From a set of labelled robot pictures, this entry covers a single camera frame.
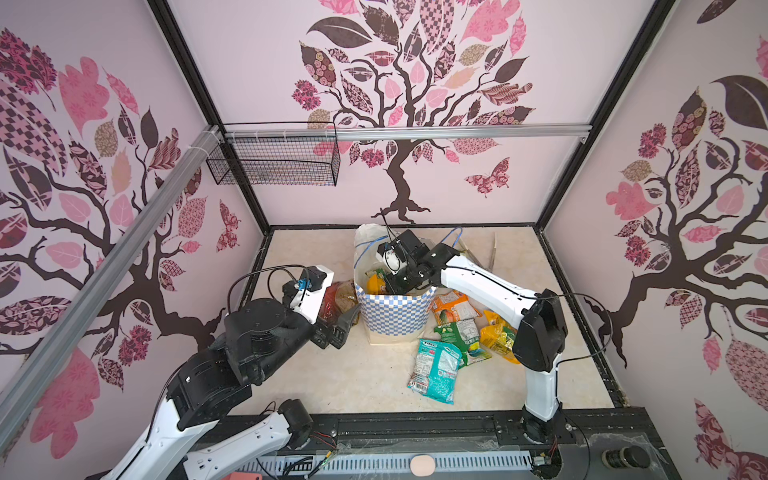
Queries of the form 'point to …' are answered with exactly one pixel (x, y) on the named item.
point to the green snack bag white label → (464, 334)
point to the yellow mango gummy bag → (374, 285)
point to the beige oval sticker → (422, 465)
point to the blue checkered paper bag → (391, 319)
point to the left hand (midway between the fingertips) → (337, 300)
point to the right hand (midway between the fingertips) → (385, 284)
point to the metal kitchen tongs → (473, 257)
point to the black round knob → (626, 457)
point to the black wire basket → (276, 153)
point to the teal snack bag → (435, 371)
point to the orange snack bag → (450, 306)
